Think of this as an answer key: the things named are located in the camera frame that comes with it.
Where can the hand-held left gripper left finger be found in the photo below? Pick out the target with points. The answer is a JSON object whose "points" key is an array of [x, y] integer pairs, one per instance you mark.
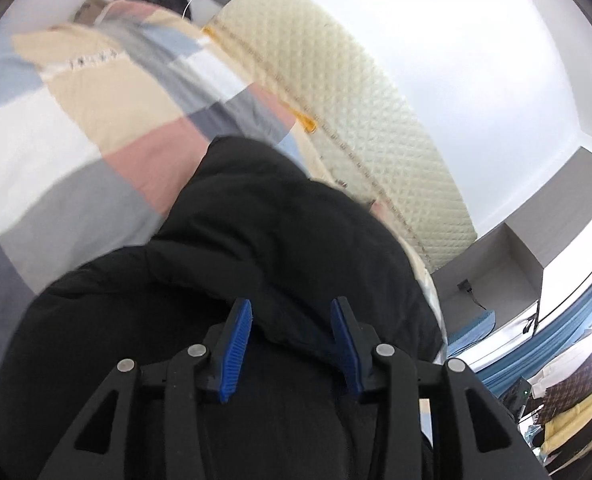
{"points": [[236, 350]]}

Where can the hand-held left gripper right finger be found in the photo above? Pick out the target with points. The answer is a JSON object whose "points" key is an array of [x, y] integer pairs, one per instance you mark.
{"points": [[343, 350]]}

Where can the black puffer jacket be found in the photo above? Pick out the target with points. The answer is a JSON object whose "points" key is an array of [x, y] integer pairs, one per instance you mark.
{"points": [[276, 240]]}

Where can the blue cloth on shelf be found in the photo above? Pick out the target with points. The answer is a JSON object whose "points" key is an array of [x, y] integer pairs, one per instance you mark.
{"points": [[471, 332]]}

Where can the grey wardrobe unit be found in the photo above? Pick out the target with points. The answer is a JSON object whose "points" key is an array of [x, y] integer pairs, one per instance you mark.
{"points": [[500, 265]]}

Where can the black hanging hook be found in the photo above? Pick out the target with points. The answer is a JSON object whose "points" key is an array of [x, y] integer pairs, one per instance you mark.
{"points": [[529, 325]]}

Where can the blue curtain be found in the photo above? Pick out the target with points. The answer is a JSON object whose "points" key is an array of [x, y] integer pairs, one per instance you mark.
{"points": [[550, 340]]}

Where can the white garment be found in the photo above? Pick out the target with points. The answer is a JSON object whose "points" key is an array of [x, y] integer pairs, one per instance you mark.
{"points": [[555, 367]]}

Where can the yellow pillow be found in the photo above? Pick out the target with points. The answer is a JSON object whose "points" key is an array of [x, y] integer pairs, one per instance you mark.
{"points": [[307, 121]]}

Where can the brown patterned garment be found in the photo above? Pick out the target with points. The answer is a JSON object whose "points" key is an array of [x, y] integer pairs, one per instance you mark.
{"points": [[578, 382]]}

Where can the cream quilted headboard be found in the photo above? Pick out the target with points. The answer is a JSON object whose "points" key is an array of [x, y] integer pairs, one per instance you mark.
{"points": [[351, 110]]}

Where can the plaid patchwork quilt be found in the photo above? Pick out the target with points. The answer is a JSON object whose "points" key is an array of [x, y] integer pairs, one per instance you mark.
{"points": [[76, 160]]}

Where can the wooden nightstand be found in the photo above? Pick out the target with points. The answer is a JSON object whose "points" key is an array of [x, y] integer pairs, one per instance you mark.
{"points": [[90, 10]]}

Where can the black wall socket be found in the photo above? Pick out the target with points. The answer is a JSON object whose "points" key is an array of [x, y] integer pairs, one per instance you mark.
{"points": [[464, 287]]}

